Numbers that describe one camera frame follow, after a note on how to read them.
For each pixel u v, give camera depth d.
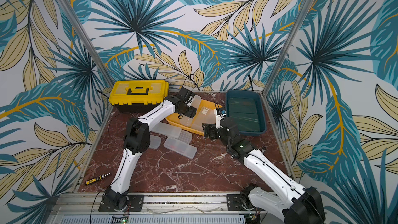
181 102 0.75
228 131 0.56
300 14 0.79
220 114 0.66
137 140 0.59
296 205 0.39
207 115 1.03
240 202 0.69
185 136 0.95
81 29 0.84
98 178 0.79
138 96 0.94
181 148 0.91
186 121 0.97
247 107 1.06
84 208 0.74
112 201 0.64
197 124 0.97
